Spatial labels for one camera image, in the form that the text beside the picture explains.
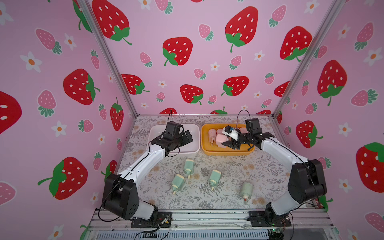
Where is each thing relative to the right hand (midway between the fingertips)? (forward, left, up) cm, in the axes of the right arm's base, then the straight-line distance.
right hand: (231, 135), depth 88 cm
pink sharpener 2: (+5, +11, -8) cm, 15 cm away
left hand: (-5, +25, +1) cm, 26 cm away
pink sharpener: (-5, +7, +2) cm, 8 cm away
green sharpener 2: (-18, +24, -10) cm, 31 cm away
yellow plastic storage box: (+2, +14, -20) cm, 24 cm away
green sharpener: (-27, +29, -10) cm, 41 cm away
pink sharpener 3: (-7, -4, +13) cm, 16 cm away
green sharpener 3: (-23, +9, -10) cm, 27 cm away
